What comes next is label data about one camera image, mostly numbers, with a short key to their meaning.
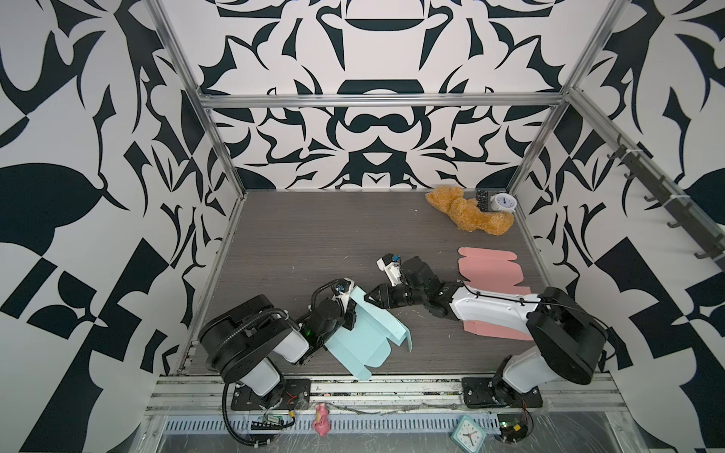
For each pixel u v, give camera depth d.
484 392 0.74
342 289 0.77
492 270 0.96
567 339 0.44
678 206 0.57
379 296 0.76
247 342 0.46
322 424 0.67
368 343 0.83
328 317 0.68
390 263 0.77
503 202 1.14
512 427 0.71
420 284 0.67
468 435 0.67
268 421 0.70
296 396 0.73
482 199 1.16
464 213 1.02
